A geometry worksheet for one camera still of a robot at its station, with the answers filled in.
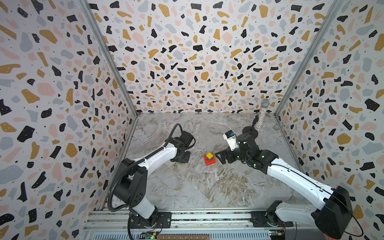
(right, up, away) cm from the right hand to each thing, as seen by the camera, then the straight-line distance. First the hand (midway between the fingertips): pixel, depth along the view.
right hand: (220, 148), depth 78 cm
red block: (-6, -10, +13) cm, 17 cm away
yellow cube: (-5, -6, +10) cm, 13 cm away
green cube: (-22, -8, +3) cm, 23 cm away
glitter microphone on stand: (+26, +24, +6) cm, 36 cm away
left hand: (-20, -6, +10) cm, 23 cm away
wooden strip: (-18, -39, -10) cm, 44 cm away
